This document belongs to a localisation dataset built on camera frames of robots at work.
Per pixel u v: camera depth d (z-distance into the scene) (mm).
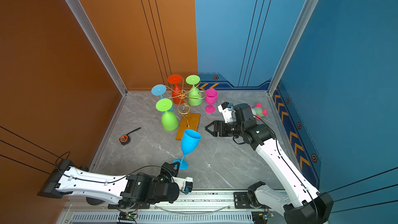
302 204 371
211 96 963
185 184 592
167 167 620
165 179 588
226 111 645
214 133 620
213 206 726
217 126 610
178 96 756
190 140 656
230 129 590
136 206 714
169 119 737
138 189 495
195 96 828
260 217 701
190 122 998
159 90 755
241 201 724
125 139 913
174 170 612
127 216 710
